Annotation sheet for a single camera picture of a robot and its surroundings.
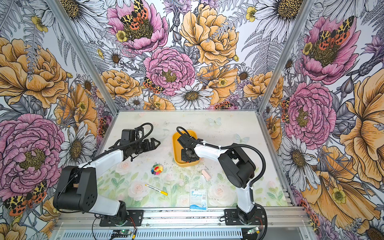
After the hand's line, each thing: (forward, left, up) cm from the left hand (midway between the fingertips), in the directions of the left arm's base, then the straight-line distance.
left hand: (154, 148), depth 91 cm
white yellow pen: (-23, -6, -7) cm, 25 cm away
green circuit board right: (-41, -51, -8) cm, 66 cm away
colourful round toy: (-10, -2, -6) cm, 12 cm away
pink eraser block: (-15, -30, -5) cm, 34 cm away
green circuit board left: (-40, +9, -8) cm, 42 cm away
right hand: (-6, -20, -6) cm, 21 cm away
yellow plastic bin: (0, -14, -1) cm, 14 cm away
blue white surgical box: (-27, -26, -7) cm, 38 cm away
